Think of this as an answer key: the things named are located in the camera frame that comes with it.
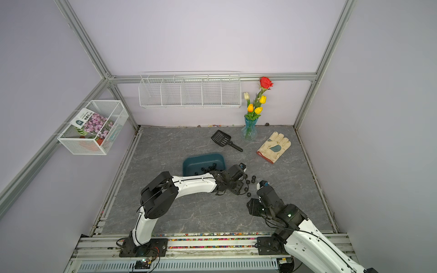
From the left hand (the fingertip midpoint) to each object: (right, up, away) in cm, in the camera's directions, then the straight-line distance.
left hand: (238, 185), depth 90 cm
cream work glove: (+26, +21, +19) cm, 38 cm away
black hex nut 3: (+9, +1, +4) cm, 9 cm away
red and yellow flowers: (+9, +40, -1) cm, 41 cm away
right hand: (+4, -6, -12) cm, 14 cm away
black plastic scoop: (-8, +25, +25) cm, 36 cm away
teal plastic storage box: (-26, +9, +12) cm, 30 cm away
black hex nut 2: (+6, +1, +4) cm, 7 cm away
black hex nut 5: (-19, +6, +8) cm, 21 cm away
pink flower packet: (-64, +30, -15) cm, 72 cm away
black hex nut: (+9, +3, +5) cm, 11 cm away
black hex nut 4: (+4, -2, +1) cm, 5 cm away
